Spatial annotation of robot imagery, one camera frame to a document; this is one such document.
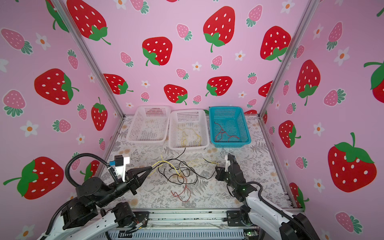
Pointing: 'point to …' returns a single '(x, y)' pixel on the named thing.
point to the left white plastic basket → (149, 125)
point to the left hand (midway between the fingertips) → (150, 169)
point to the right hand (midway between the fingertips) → (215, 167)
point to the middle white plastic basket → (188, 129)
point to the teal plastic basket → (228, 127)
